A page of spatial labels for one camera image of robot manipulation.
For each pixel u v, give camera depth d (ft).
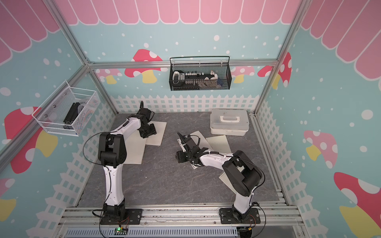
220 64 2.94
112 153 1.94
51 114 2.22
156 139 3.37
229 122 3.25
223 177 2.85
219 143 3.35
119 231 2.39
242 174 1.55
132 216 2.45
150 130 3.08
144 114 2.80
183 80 2.88
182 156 2.65
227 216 2.43
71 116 2.29
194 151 2.33
